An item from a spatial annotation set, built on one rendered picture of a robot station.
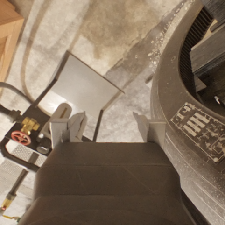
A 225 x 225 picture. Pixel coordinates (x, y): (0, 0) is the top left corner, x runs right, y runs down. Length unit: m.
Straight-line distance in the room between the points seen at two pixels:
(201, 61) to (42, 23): 0.83
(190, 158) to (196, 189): 0.03
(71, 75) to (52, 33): 0.24
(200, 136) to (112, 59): 0.77
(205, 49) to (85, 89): 0.83
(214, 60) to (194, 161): 0.14
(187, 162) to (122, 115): 0.93
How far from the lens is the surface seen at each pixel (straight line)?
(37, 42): 1.02
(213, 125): 0.21
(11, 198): 1.29
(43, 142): 0.67
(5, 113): 0.71
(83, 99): 1.07
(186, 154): 0.21
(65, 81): 1.04
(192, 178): 0.20
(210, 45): 0.29
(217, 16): 0.31
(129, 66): 0.92
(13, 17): 0.92
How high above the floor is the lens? 0.85
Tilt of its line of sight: 51 degrees down
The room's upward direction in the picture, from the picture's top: 170 degrees counter-clockwise
